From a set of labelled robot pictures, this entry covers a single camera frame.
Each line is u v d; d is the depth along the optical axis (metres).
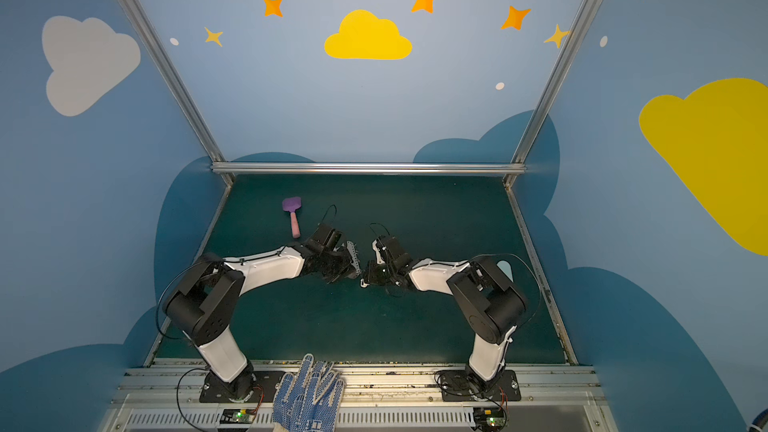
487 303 0.48
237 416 0.71
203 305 0.47
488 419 0.72
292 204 1.11
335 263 0.81
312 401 0.70
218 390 0.73
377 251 0.88
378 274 0.83
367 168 1.26
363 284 0.93
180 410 0.69
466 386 0.66
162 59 0.85
